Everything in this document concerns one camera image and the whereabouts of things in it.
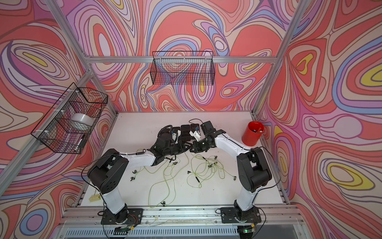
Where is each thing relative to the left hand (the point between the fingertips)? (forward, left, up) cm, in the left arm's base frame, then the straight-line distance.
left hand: (193, 147), depth 86 cm
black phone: (+7, +11, +8) cm, 15 cm away
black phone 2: (+5, +5, +7) cm, 10 cm away
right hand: (-3, +1, -3) cm, 4 cm away
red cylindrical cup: (+11, -38, -1) cm, 40 cm away
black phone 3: (+26, -1, -12) cm, 29 cm away
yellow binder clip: (-25, +53, -11) cm, 60 cm away
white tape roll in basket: (+4, +56, +20) cm, 60 cm away
